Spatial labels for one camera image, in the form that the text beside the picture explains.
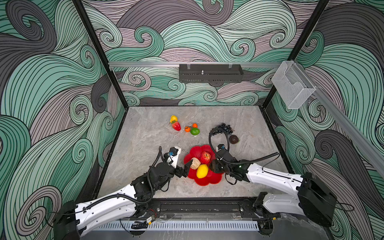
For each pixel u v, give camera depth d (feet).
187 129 3.40
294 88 2.42
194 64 3.10
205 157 2.80
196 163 2.72
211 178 2.78
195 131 3.30
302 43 2.73
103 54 2.90
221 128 3.33
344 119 1.97
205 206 2.47
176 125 3.40
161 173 1.77
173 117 3.53
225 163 2.06
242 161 2.10
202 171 2.69
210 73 3.12
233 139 3.12
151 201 1.81
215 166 2.48
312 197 1.33
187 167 2.15
